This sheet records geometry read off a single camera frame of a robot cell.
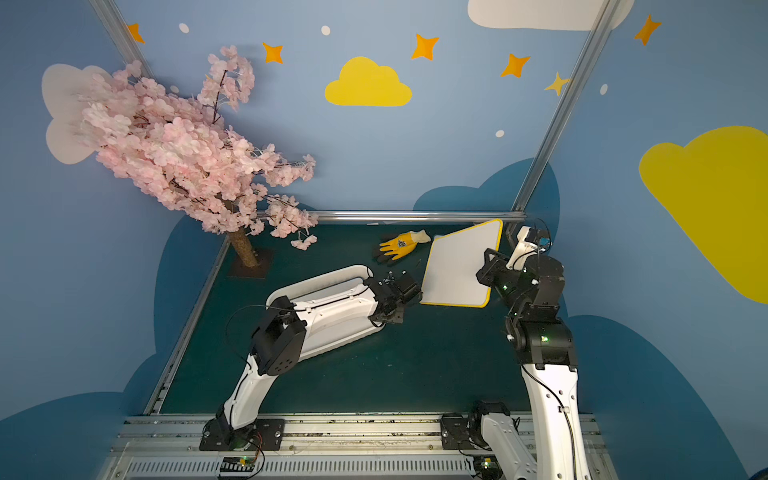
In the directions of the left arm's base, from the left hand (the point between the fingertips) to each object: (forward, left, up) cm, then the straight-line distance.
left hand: (394, 310), depth 92 cm
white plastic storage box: (-17, +12, +30) cm, 36 cm away
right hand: (-1, -21, +32) cm, 39 cm away
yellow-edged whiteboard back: (+4, -16, +13) cm, 21 cm away
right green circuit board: (-39, -24, -8) cm, 46 cm away
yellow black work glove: (+30, -1, -4) cm, 30 cm away
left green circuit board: (-40, +39, -8) cm, 56 cm away
